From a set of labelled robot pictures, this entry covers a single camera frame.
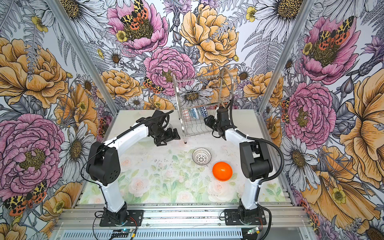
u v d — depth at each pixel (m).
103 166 0.50
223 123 0.77
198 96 1.15
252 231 0.72
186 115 1.02
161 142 0.87
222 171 0.86
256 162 0.52
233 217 0.74
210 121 0.87
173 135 0.83
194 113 1.05
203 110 1.05
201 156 0.94
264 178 0.54
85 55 0.89
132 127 0.61
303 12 0.73
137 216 0.74
